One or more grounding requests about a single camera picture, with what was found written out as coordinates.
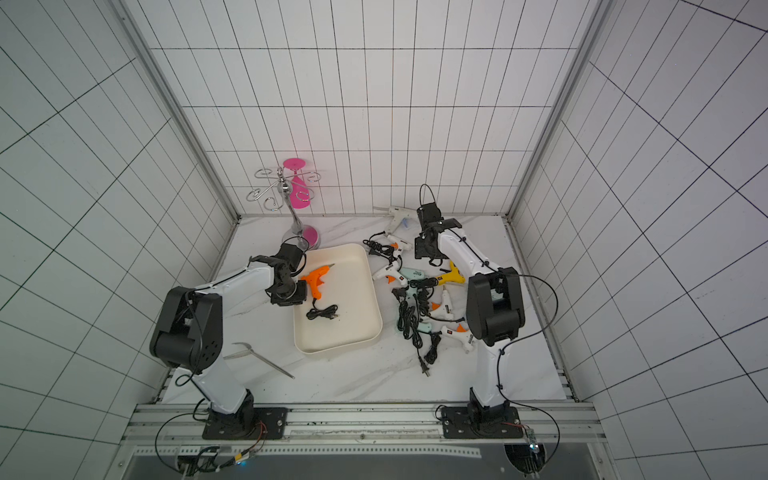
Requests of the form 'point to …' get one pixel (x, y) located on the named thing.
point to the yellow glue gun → (454, 276)
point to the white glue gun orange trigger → (463, 335)
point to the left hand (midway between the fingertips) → (295, 304)
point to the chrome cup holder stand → (279, 191)
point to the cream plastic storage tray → (351, 285)
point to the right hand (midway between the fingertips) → (422, 249)
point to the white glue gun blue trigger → (401, 217)
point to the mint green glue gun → (409, 273)
